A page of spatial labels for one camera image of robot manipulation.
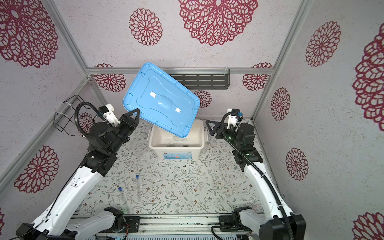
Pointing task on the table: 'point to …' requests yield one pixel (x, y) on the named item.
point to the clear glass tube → (179, 139)
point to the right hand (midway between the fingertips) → (210, 120)
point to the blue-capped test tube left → (124, 202)
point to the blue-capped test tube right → (138, 188)
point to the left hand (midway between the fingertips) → (140, 112)
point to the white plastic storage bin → (168, 145)
